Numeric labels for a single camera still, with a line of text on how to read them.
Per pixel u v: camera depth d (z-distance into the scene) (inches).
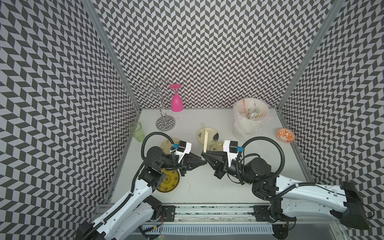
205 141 19.7
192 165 22.4
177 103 37.0
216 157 20.4
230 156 19.4
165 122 42.2
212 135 39.8
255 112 34.2
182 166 21.0
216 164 20.5
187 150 20.0
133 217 21.1
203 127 41.3
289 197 18.3
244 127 33.7
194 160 22.3
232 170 19.9
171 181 32.5
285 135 39.0
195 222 27.9
